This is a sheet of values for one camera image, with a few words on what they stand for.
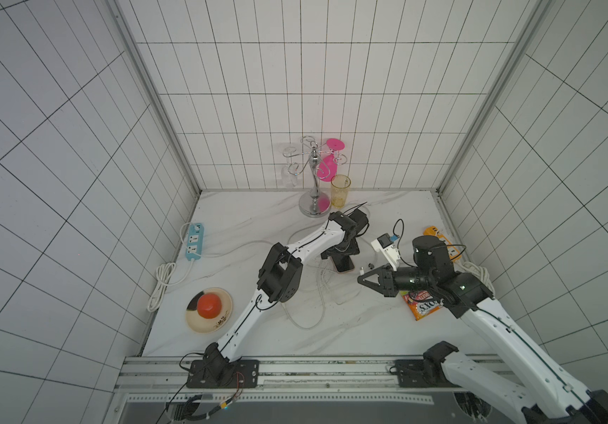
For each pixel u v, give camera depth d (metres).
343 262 1.01
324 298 0.88
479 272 0.89
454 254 0.95
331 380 0.73
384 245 0.63
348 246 0.85
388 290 0.59
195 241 1.00
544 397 0.39
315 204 1.14
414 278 0.58
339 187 1.03
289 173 0.90
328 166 1.07
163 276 0.92
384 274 0.62
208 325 0.81
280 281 0.60
